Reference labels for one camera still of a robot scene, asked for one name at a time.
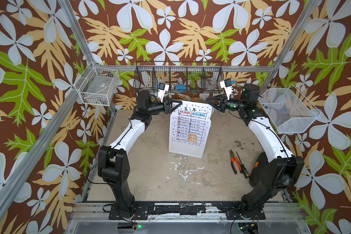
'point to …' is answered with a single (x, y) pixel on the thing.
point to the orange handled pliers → (233, 159)
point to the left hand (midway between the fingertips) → (181, 101)
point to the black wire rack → (180, 77)
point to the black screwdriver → (245, 172)
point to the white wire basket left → (97, 86)
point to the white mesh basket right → (290, 112)
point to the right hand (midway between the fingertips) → (207, 101)
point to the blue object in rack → (181, 88)
